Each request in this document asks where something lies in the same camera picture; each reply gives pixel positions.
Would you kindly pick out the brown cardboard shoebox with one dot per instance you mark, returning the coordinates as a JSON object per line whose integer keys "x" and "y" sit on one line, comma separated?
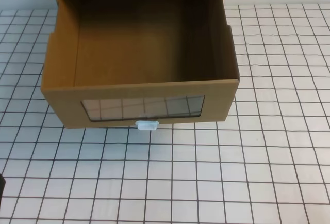
{"x": 126, "y": 62}

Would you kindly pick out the white grid tablecloth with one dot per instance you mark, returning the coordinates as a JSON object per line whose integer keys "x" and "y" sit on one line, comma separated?
{"x": 268, "y": 162}

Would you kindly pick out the black object at left edge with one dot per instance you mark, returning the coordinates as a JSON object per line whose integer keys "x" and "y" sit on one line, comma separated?
{"x": 2, "y": 185}

